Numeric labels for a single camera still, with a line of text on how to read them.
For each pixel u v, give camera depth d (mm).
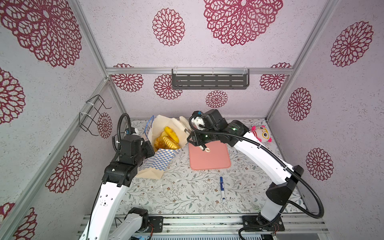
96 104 802
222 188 848
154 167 811
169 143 827
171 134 894
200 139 615
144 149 612
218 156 992
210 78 947
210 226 734
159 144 968
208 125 544
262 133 1029
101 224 381
